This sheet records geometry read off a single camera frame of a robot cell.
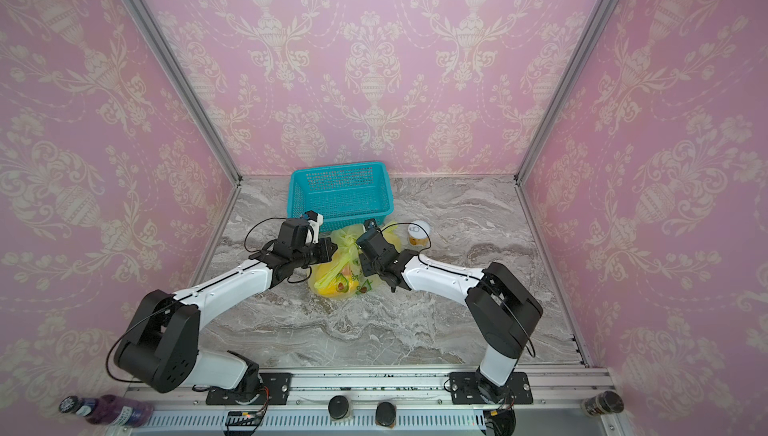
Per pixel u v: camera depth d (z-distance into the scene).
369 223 0.79
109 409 0.64
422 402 0.73
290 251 0.69
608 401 0.64
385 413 0.62
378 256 0.67
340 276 0.87
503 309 0.46
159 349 0.43
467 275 0.50
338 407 0.65
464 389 0.73
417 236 0.97
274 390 0.75
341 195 1.17
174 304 0.45
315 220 0.81
